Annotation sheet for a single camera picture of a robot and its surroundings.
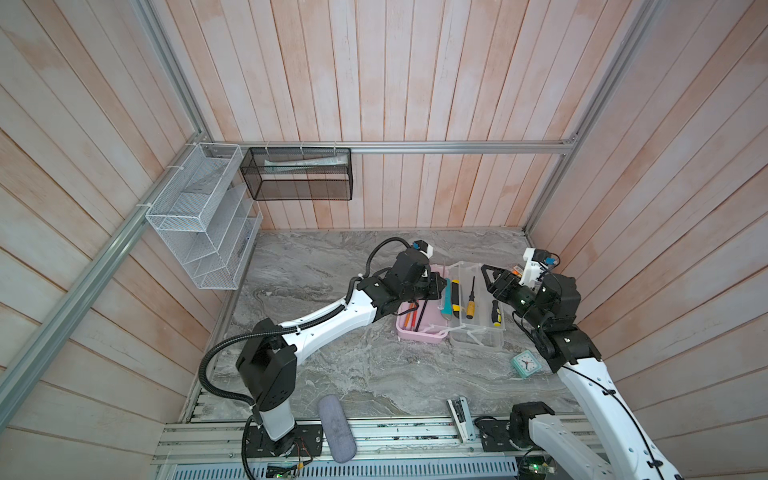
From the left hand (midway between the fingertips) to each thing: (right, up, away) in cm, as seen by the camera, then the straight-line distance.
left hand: (447, 289), depth 76 cm
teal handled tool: (+3, -7, +12) cm, 14 cm away
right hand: (+9, +5, -3) cm, 11 cm away
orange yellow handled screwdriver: (+9, -5, +9) cm, 14 cm away
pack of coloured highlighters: (+13, +5, -10) cm, 18 cm away
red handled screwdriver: (-6, -11, +19) cm, 23 cm away
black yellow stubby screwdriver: (+5, -7, +11) cm, 14 cm away
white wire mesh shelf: (-63, +19, +1) cm, 66 cm away
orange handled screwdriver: (-9, -12, +19) cm, 24 cm away
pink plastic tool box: (-2, -12, +8) cm, 15 cm away
